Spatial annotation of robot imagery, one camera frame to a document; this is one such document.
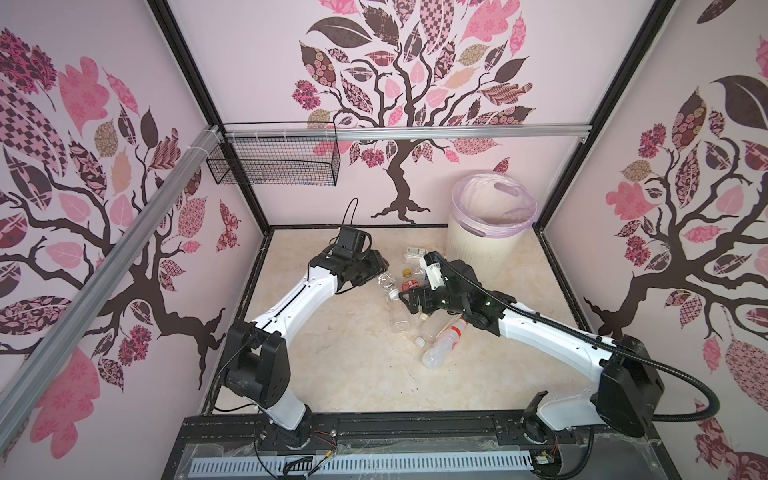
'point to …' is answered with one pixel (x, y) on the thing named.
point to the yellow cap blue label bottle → (409, 273)
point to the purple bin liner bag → (492, 205)
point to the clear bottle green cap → (398, 316)
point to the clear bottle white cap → (433, 325)
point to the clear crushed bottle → (386, 280)
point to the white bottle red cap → (444, 344)
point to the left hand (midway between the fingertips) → (383, 270)
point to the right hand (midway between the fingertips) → (411, 286)
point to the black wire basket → (274, 161)
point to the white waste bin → (490, 257)
